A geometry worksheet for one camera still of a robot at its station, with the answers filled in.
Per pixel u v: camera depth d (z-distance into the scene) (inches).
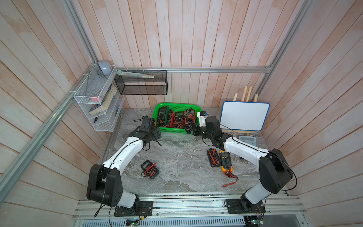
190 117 40.3
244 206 25.8
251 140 39.0
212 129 26.3
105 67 31.9
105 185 17.1
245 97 34.6
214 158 34.7
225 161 34.5
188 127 29.6
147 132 25.7
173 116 43.0
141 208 28.6
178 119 42.2
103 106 30.3
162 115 41.0
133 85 42.3
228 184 32.2
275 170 17.8
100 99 28.3
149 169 32.9
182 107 46.0
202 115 30.1
